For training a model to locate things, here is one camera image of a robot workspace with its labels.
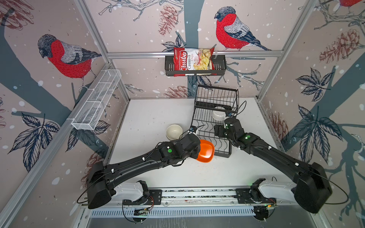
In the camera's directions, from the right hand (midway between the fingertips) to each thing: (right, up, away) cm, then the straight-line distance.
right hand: (218, 128), depth 84 cm
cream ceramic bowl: (-27, -4, +11) cm, 30 cm away
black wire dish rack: (+1, +14, +24) cm, 28 cm away
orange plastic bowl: (-7, -14, +1) cm, 16 cm away
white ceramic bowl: (+4, +7, +14) cm, 16 cm away
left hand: (-13, -8, -12) cm, 19 cm away
